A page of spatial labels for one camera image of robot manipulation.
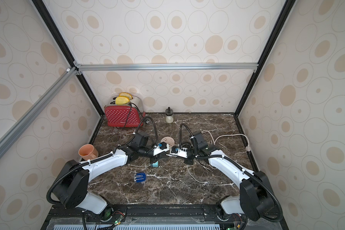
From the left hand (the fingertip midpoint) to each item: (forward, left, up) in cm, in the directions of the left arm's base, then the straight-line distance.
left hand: (169, 154), depth 80 cm
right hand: (0, -5, -3) cm, 6 cm away
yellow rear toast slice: (+47, +34, +5) cm, 58 cm away
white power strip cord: (+13, -54, -14) cm, 57 cm away
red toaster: (+32, +34, -3) cm, 47 cm away
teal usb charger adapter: (-1, +9, -11) cm, 14 cm away
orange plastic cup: (+6, +53, -9) cm, 54 cm away
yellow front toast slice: (+40, +36, +5) cm, 54 cm away
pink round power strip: (+17, +1, -12) cm, 21 cm away
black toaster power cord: (+37, +29, +4) cm, 47 cm away
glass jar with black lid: (+37, +2, -7) cm, 38 cm away
